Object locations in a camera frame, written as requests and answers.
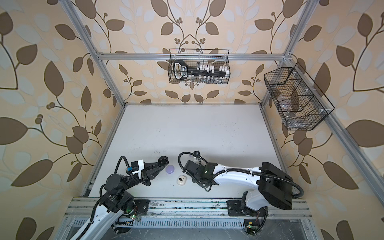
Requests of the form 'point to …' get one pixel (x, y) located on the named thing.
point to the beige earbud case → (181, 180)
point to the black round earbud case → (163, 161)
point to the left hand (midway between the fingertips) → (162, 165)
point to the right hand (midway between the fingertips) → (197, 174)
